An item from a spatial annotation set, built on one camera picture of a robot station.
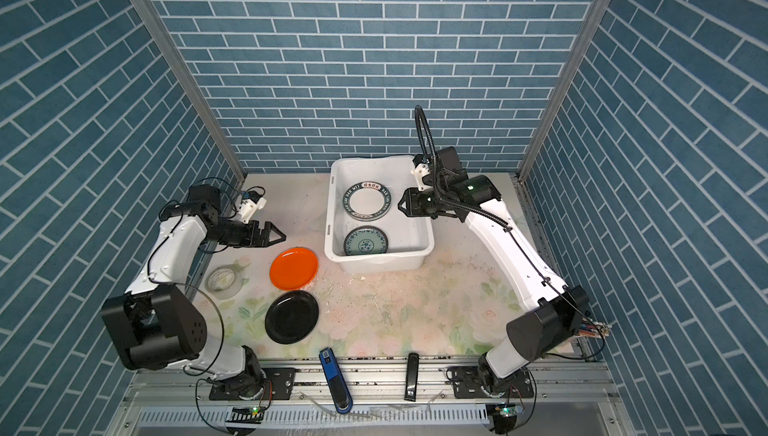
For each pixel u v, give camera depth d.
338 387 0.72
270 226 0.74
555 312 0.40
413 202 0.65
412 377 0.72
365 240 1.01
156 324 0.43
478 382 0.74
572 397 0.75
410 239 1.02
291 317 0.86
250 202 0.75
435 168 0.56
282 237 0.79
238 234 0.71
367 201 1.10
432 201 0.62
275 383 0.73
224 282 0.92
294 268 0.93
